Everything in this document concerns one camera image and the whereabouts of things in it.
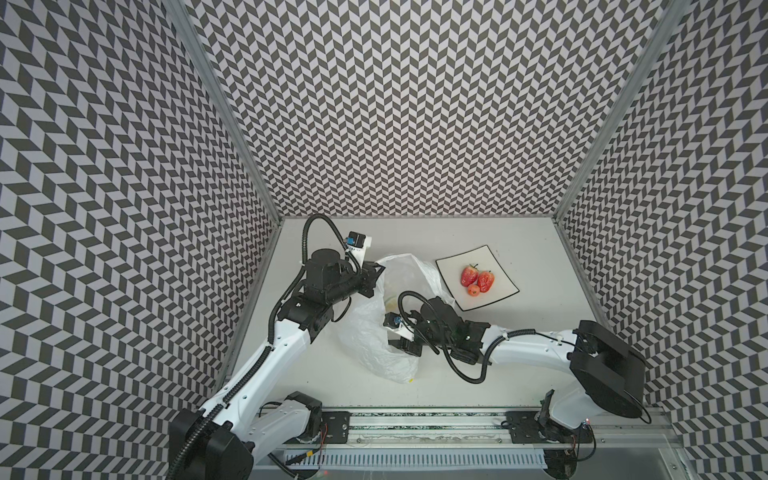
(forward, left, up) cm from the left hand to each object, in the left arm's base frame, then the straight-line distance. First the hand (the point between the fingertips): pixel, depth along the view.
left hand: (384, 267), depth 74 cm
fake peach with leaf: (+5, -27, -21) cm, 35 cm away
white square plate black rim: (+14, -21, -22) cm, 34 cm away
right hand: (-12, -1, -15) cm, 19 cm away
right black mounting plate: (-32, -34, -25) cm, 53 cm away
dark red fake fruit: (+8, -31, -20) cm, 38 cm away
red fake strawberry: (+11, -26, -20) cm, 35 cm away
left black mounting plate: (-31, +12, -23) cm, 41 cm away
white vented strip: (-38, -8, -25) cm, 46 cm away
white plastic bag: (+9, -5, -22) cm, 25 cm away
